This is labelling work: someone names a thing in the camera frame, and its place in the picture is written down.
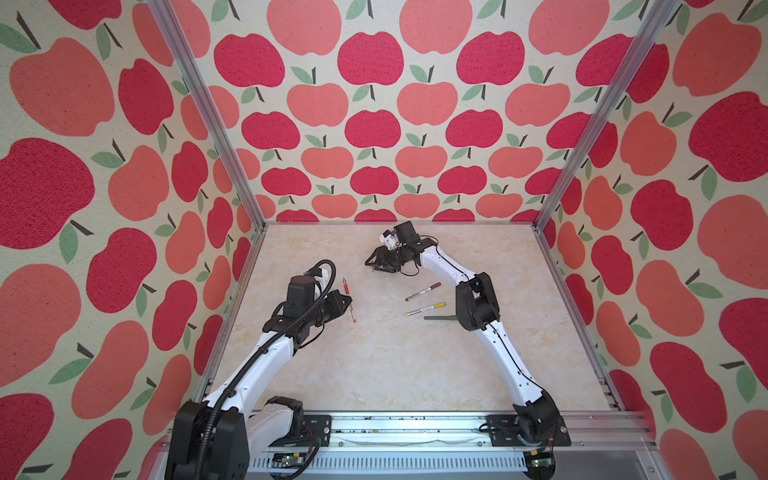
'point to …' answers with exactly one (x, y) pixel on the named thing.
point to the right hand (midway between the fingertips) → (373, 263)
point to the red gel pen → (348, 293)
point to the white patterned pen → (423, 291)
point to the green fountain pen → (441, 317)
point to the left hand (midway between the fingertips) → (355, 300)
